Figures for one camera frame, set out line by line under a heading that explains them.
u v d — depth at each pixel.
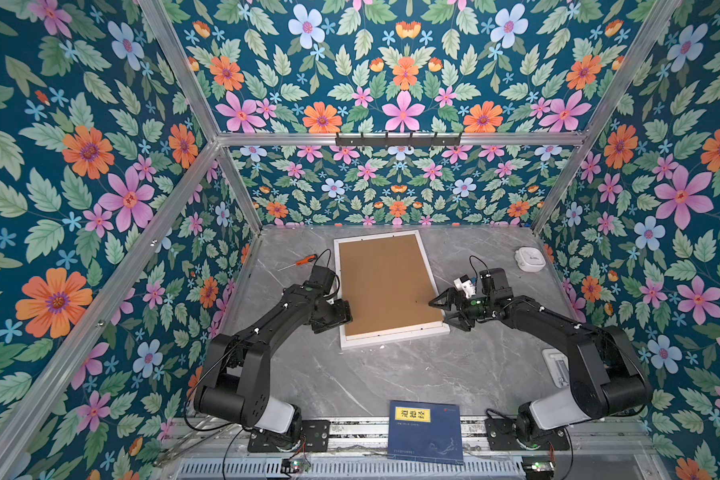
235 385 0.43
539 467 0.70
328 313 0.78
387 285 0.99
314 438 0.73
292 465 0.70
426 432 0.74
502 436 0.73
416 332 0.89
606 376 0.44
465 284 0.86
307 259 1.07
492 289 0.73
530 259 1.06
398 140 0.93
